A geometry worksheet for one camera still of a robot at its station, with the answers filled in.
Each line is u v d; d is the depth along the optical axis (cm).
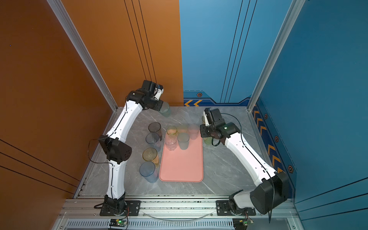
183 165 89
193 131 98
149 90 69
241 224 70
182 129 99
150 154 81
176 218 71
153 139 92
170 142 96
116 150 54
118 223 71
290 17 73
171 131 99
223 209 72
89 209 76
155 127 93
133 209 73
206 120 62
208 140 68
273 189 39
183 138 96
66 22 74
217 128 58
